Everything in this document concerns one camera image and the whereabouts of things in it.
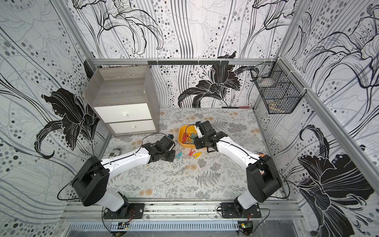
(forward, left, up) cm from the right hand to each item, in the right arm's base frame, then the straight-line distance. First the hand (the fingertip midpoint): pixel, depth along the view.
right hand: (198, 140), depth 88 cm
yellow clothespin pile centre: (-5, +1, -10) cm, 11 cm away
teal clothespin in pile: (-5, +12, -10) cm, 16 cm away
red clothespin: (+7, +9, -7) cm, 14 cm away
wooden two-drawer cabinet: (+14, +40, +22) cm, 48 cm away
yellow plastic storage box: (+17, +8, -11) cm, 21 cm away
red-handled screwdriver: (+41, -34, -13) cm, 55 cm away
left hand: (-8, +16, -6) cm, 19 cm away
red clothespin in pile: (-3, +5, -9) cm, 11 cm away
